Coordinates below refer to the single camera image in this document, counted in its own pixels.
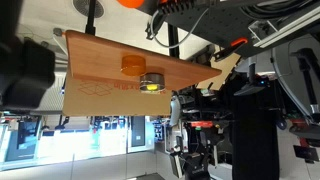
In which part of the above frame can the black device with blue light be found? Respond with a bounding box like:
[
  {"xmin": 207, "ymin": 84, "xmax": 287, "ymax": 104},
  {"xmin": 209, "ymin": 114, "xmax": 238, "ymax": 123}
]
[{"xmin": 233, "ymin": 63, "xmax": 272, "ymax": 98}]

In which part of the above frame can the thick black stand pole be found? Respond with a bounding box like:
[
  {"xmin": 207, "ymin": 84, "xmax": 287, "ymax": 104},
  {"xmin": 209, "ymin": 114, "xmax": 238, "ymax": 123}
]
[{"xmin": 167, "ymin": 24, "xmax": 181, "ymax": 58}]

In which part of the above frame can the orange ball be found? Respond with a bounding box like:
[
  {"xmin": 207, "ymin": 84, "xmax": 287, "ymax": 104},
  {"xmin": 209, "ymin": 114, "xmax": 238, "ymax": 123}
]
[{"xmin": 116, "ymin": 0, "xmax": 146, "ymax": 10}]

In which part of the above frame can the aluminium extrusion rail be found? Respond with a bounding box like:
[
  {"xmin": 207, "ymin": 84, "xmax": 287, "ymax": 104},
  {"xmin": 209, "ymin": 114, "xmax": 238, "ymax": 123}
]
[{"xmin": 248, "ymin": 5, "xmax": 320, "ymax": 48}]

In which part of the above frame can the grey cable loop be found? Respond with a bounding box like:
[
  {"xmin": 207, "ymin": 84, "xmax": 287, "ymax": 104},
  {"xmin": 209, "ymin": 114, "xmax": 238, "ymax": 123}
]
[{"xmin": 149, "ymin": 7, "xmax": 210, "ymax": 50}]

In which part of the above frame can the orange black clamp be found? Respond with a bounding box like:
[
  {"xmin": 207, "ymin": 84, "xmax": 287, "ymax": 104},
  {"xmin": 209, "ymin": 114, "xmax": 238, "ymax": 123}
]
[{"xmin": 213, "ymin": 36, "xmax": 250, "ymax": 63}]

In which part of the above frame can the blurred black camera mount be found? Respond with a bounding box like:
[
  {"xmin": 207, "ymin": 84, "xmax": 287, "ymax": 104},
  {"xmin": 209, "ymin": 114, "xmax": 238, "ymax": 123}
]
[{"xmin": 0, "ymin": 0, "xmax": 56, "ymax": 111}]

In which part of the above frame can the grey office chair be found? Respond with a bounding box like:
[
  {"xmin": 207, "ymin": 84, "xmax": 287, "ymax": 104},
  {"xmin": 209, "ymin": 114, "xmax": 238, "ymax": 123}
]
[{"xmin": 272, "ymin": 33, "xmax": 320, "ymax": 125}]

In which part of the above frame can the black perforated mounting board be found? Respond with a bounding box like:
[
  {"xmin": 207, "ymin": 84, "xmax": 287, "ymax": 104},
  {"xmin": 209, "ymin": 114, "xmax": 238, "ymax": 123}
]
[{"xmin": 145, "ymin": 0, "xmax": 320, "ymax": 58}]

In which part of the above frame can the thin black stand pole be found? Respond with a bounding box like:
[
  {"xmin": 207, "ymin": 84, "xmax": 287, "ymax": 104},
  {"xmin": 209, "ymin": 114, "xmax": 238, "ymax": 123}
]
[{"xmin": 84, "ymin": 0, "xmax": 98, "ymax": 36}]

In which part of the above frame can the silver metal bowl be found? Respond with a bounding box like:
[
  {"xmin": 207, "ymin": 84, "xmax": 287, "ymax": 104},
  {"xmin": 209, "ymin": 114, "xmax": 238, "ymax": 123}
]
[{"xmin": 138, "ymin": 72, "xmax": 166, "ymax": 94}]

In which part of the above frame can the white curved post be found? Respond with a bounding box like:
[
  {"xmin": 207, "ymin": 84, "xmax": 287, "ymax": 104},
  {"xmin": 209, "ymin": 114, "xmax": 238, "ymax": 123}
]
[{"xmin": 169, "ymin": 95, "xmax": 183, "ymax": 128}]

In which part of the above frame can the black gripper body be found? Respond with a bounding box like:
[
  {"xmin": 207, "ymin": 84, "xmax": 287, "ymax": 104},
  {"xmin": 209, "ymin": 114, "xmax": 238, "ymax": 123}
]
[{"xmin": 181, "ymin": 152, "xmax": 211, "ymax": 180}]

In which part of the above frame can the plain cardboard piece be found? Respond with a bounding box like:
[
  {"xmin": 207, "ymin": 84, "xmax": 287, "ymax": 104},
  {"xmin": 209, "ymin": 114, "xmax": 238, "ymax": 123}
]
[{"xmin": 195, "ymin": 51, "xmax": 242, "ymax": 92}]

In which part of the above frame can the round grey vent grille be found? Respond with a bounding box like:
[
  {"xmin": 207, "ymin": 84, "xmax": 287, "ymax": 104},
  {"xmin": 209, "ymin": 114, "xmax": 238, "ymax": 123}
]
[{"xmin": 72, "ymin": 0, "xmax": 105, "ymax": 19}]

